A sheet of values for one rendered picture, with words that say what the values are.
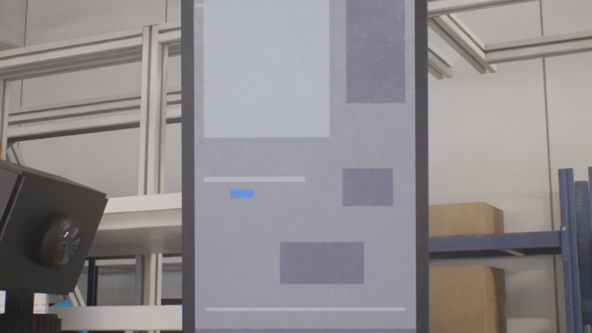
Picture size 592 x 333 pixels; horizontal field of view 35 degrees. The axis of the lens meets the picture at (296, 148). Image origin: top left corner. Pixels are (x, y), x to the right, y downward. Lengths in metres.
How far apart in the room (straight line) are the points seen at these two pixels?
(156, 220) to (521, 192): 3.35
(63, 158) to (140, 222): 4.56
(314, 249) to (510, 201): 3.68
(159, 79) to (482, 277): 2.39
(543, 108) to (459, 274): 1.02
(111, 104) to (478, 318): 2.07
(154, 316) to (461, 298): 2.85
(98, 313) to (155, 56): 0.80
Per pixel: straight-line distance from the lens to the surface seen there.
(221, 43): 1.12
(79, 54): 2.38
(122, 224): 1.62
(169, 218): 1.56
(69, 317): 1.67
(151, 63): 2.24
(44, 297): 1.57
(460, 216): 4.34
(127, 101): 2.92
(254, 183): 1.11
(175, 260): 4.84
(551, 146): 4.76
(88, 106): 2.99
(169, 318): 1.55
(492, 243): 4.24
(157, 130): 2.20
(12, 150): 2.68
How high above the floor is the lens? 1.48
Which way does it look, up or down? 11 degrees up
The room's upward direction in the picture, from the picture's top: straight up
